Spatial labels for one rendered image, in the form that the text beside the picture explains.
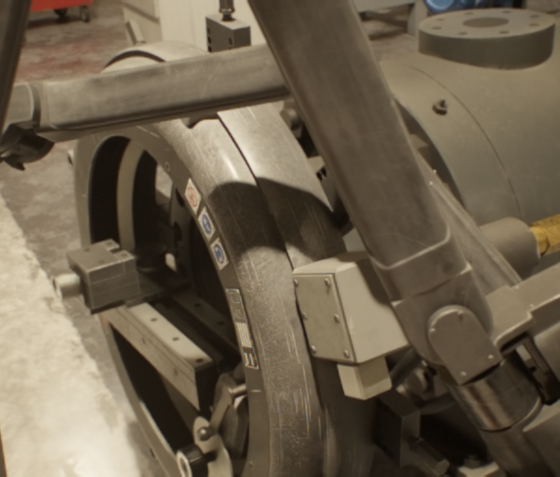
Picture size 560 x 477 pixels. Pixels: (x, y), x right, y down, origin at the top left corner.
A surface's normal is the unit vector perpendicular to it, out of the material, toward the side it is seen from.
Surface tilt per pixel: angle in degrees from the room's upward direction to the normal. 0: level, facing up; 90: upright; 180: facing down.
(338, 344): 90
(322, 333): 90
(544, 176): 57
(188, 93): 63
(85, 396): 0
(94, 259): 2
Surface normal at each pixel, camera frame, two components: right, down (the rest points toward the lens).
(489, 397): -0.01, 0.50
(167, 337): -0.08, -0.92
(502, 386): 0.25, 0.32
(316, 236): 0.37, -0.24
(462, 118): 0.23, -0.58
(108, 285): 0.51, 0.29
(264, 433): -0.85, 0.27
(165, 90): -0.21, -0.02
